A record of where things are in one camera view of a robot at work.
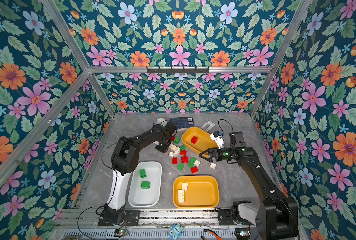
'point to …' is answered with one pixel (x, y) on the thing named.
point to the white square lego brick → (197, 163)
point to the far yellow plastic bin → (198, 140)
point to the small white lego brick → (184, 186)
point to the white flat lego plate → (213, 165)
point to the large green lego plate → (191, 162)
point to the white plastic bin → (139, 197)
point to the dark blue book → (182, 122)
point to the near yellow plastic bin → (202, 191)
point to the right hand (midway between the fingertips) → (205, 153)
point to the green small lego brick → (180, 166)
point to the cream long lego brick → (181, 196)
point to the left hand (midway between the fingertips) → (170, 144)
